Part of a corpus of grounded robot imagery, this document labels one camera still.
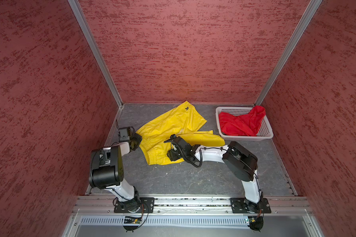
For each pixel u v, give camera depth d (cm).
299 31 80
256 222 71
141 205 74
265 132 97
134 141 87
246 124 96
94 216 72
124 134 76
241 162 53
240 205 74
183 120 110
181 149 72
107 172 46
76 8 71
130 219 73
